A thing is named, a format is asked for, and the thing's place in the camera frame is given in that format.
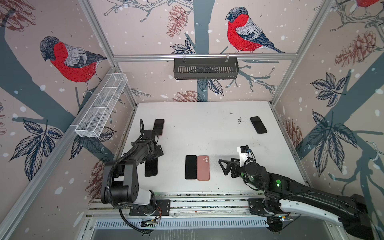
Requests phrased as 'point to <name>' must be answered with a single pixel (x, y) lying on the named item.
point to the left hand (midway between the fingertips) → (152, 155)
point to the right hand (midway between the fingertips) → (222, 163)
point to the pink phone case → (203, 168)
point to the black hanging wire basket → (205, 68)
